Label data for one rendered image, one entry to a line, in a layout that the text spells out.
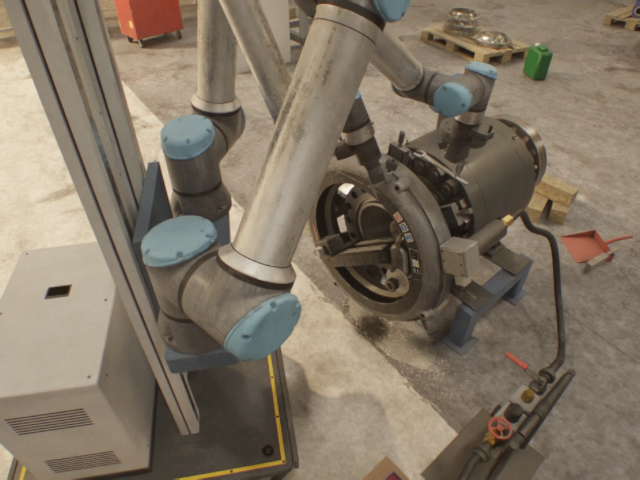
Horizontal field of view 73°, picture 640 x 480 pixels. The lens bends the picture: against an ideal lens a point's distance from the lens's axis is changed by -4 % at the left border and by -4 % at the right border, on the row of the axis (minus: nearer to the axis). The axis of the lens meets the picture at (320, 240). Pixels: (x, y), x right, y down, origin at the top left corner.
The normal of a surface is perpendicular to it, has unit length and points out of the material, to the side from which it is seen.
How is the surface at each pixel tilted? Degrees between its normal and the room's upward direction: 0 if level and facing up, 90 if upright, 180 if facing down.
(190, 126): 5
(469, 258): 68
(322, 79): 62
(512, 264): 0
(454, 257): 90
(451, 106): 91
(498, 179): 52
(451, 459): 0
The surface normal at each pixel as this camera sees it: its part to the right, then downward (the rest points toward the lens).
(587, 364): 0.00, -0.76
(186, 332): -0.02, 0.35
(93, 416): 0.19, 0.63
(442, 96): -0.59, 0.53
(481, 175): 0.43, -0.27
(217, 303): -0.48, 0.00
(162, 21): 0.70, 0.46
